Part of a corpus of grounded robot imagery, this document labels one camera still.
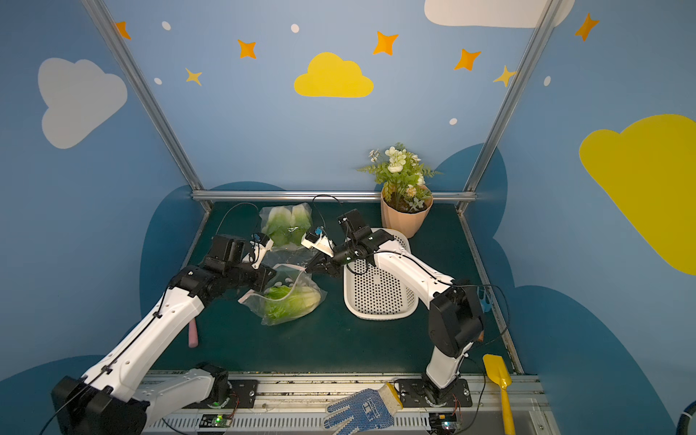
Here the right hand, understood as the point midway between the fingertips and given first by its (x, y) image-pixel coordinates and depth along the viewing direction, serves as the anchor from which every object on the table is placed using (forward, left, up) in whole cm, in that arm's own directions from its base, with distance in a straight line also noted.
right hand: (313, 265), depth 78 cm
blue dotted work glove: (-32, -19, -20) cm, 42 cm away
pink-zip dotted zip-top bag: (0, +9, -6) cm, 11 cm away
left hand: (-1, +10, -1) cm, 11 cm away
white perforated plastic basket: (+3, -19, -22) cm, 29 cm away
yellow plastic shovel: (-21, -55, -19) cm, 62 cm away
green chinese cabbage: (-8, +8, -10) cm, 15 cm away
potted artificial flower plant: (+36, -30, -7) cm, 47 cm away
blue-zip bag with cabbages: (+26, +17, -13) cm, 34 cm away
